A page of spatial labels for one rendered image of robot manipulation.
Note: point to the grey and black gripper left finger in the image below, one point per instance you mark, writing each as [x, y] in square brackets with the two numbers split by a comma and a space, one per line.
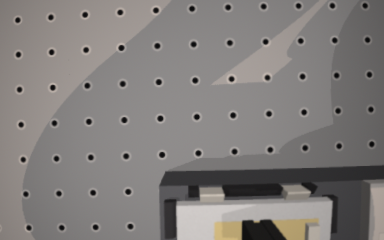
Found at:
[252, 231]

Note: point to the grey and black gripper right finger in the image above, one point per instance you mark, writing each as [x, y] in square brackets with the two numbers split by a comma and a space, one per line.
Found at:
[270, 230]

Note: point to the dark grey cassette dock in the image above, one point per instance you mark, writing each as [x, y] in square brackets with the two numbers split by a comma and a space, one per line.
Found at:
[357, 193]

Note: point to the grey flat base plate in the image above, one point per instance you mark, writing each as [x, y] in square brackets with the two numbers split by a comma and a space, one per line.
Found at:
[98, 98]

